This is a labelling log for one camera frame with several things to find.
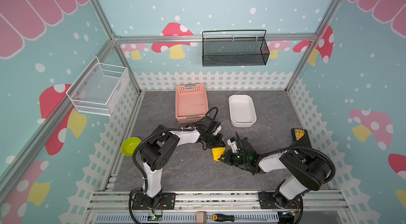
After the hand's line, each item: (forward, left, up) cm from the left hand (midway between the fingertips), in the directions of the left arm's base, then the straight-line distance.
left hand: (225, 148), depth 89 cm
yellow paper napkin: (-3, +4, 0) cm, 5 cm away
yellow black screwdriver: (-33, +5, 0) cm, 33 cm away
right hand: (-6, +5, 0) cm, 8 cm away
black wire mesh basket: (+49, -5, +33) cm, 60 cm away
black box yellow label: (+10, -45, 0) cm, 46 cm away
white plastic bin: (+29, -14, -3) cm, 32 cm away
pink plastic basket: (+37, +23, -5) cm, 43 cm away
